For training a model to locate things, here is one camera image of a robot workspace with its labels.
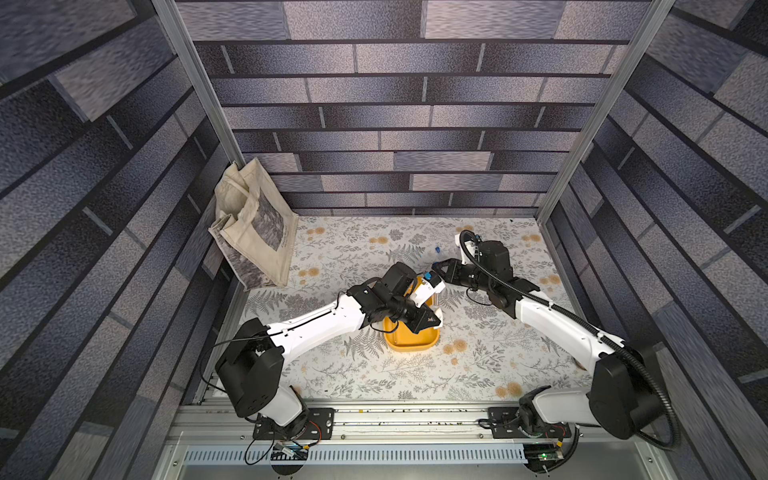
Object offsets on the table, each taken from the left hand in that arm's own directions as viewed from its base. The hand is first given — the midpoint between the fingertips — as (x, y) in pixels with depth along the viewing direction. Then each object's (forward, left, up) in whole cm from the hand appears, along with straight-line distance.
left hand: (440, 323), depth 74 cm
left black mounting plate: (-21, +30, -16) cm, 40 cm away
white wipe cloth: (+3, 0, 0) cm, 3 cm away
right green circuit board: (-26, -24, -17) cm, 39 cm away
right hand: (+17, +1, +2) cm, 17 cm away
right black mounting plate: (-20, -16, -15) cm, 30 cm away
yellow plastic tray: (+2, +10, -16) cm, 19 cm away
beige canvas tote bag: (+30, +55, +4) cm, 63 cm away
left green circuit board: (-26, +37, -18) cm, 49 cm away
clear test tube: (+37, -5, -15) cm, 40 cm away
